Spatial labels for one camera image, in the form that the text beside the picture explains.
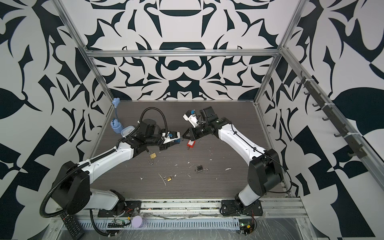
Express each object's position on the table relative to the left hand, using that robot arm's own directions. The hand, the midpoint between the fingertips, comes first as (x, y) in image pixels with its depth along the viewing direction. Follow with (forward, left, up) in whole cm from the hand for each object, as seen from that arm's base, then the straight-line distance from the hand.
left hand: (177, 133), depth 81 cm
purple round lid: (-38, +16, -8) cm, 42 cm away
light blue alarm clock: (+13, +34, -14) cm, 39 cm away
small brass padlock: (-18, +5, -17) cm, 25 cm away
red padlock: (+3, -7, -17) cm, 19 cm away
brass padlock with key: (-4, +16, -18) cm, 24 cm away
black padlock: (-13, -12, -18) cm, 25 cm away
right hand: (-3, -4, +2) cm, 5 cm away
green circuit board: (-40, -32, -19) cm, 55 cm away
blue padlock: (-4, 0, -1) cm, 4 cm away
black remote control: (-37, +47, -16) cm, 62 cm away
